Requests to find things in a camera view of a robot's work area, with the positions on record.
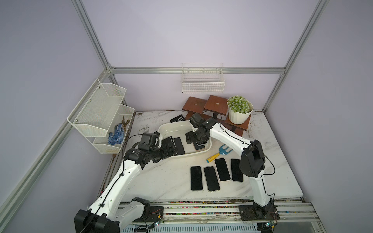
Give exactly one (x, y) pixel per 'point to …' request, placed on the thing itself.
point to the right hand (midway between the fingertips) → (194, 141)
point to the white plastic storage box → (178, 130)
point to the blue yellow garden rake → (222, 151)
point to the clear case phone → (196, 178)
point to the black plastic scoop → (178, 118)
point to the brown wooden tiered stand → (214, 107)
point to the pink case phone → (211, 179)
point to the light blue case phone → (222, 169)
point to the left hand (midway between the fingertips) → (170, 154)
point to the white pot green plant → (240, 109)
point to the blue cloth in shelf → (116, 137)
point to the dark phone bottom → (198, 147)
